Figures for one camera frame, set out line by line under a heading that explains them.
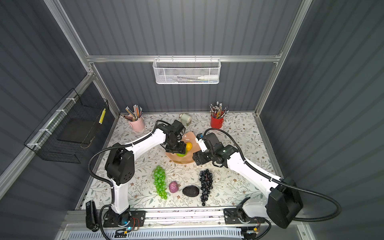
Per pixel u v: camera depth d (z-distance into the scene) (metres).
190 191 0.78
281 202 0.40
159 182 0.81
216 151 0.61
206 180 0.81
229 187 0.83
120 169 0.51
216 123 1.15
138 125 1.04
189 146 0.93
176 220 0.74
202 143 0.73
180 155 0.93
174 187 0.79
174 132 0.72
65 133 0.72
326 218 0.42
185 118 1.09
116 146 0.53
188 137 1.00
